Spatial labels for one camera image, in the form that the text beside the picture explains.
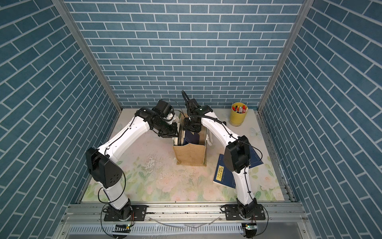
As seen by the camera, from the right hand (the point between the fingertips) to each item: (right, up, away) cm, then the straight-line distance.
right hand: (186, 129), depth 89 cm
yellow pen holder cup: (+35, +11, +15) cm, 40 cm away
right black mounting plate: (+24, -41, -15) cm, 50 cm away
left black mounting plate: (-25, -40, -17) cm, 50 cm away
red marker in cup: (+39, +14, +15) cm, 44 cm away
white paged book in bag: (-3, -5, -12) cm, 13 cm away
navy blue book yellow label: (+22, -27, -4) cm, 35 cm away
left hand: (-1, -3, -9) cm, 10 cm away
